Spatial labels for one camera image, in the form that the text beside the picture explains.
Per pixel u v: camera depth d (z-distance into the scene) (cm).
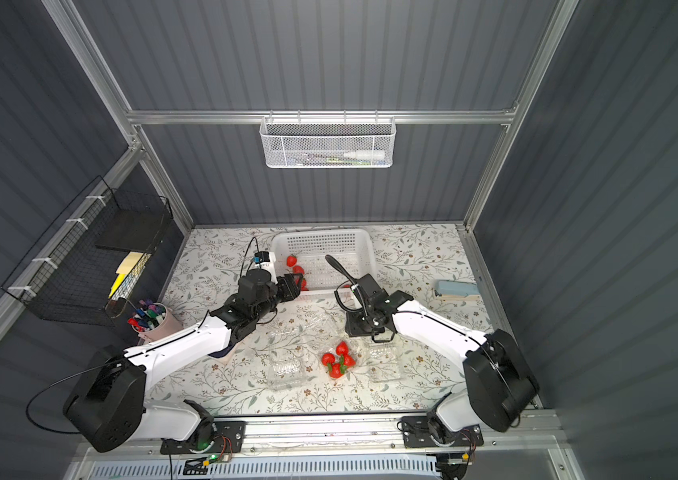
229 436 73
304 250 108
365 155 91
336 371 81
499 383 42
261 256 74
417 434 73
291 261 105
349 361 83
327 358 84
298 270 104
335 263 69
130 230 81
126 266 74
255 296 65
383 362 87
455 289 99
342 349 85
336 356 85
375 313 64
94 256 75
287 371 85
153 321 82
